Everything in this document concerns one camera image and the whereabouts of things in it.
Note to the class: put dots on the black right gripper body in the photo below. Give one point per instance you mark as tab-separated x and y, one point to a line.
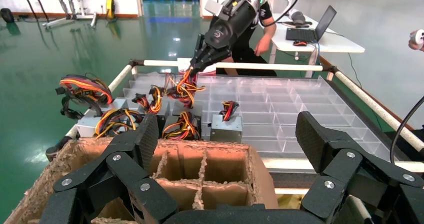
228	30

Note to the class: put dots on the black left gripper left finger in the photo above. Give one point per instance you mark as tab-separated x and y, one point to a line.
99	182

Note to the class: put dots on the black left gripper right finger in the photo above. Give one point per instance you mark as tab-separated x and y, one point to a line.
348	182

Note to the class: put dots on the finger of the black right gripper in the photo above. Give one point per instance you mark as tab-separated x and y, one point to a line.
199	49
212	58

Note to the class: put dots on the white round controller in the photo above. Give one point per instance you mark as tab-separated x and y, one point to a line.
420	37

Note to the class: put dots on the person's bare forearm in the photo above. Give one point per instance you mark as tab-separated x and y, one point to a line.
270	29

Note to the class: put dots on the person's bare hand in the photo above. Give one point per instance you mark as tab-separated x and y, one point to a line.
263	46

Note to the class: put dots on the hand with controller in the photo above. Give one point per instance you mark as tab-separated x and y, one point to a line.
413	44

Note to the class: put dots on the person in black shirt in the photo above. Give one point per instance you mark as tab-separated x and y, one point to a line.
245	55

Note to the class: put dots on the black pipe joint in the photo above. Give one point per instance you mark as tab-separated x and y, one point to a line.
56	149
136	63
329	69

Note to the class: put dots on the grey pouch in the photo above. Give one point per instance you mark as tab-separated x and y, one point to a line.
298	17

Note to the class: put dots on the orange computer mouse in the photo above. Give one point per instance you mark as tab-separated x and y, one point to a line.
300	43

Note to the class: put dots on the dark grey power supply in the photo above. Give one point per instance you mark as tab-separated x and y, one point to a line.
182	126

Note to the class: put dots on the clear plastic divider tray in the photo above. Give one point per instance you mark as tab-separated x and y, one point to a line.
298	103

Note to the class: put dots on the black laptop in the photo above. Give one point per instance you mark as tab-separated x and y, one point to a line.
326	22

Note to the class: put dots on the power supply with large bundle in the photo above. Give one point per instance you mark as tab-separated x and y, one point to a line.
89	83

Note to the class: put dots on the white desk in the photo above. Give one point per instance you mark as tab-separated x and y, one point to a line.
331	44

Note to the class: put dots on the brown cardboard divider box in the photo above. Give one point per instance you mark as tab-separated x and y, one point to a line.
225	164

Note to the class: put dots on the white metal stand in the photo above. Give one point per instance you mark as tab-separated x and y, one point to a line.
71	14

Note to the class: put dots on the black floor object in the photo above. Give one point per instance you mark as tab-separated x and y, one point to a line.
6	15

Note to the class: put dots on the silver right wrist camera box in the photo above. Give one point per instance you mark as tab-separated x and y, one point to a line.
217	10

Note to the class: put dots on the white frame pipe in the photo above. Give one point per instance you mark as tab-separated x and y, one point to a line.
364	98
265	66
119	78

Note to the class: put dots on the white flat frame bar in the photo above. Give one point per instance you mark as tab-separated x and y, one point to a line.
291	164

